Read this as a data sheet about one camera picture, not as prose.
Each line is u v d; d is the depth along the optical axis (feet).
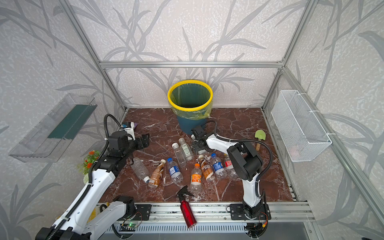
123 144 1.93
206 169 2.73
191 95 3.35
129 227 2.32
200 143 2.32
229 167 2.84
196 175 2.66
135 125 2.32
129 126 2.22
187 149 2.98
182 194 2.55
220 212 2.47
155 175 2.64
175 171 2.70
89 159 2.84
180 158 2.89
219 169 2.74
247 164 1.65
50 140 2.14
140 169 2.71
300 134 2.03
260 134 3.38
